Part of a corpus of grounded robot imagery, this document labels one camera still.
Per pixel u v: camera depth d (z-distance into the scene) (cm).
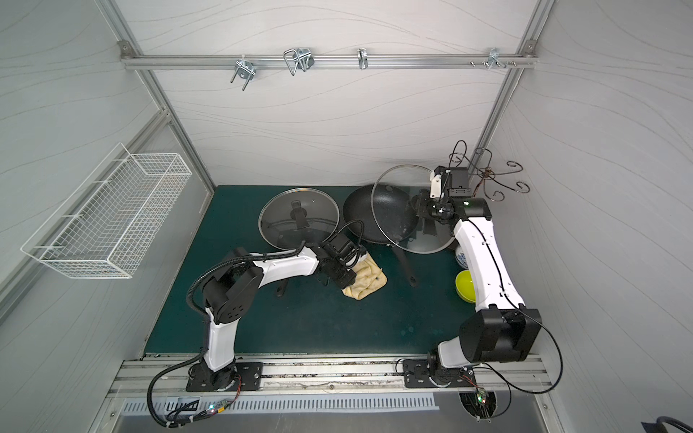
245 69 76
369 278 92
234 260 54
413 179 113
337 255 74
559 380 38
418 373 73
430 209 70
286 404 70
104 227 68
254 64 83
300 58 77
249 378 74
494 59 77
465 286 90
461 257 96
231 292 50
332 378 74
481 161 109
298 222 95
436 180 71
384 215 113
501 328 40
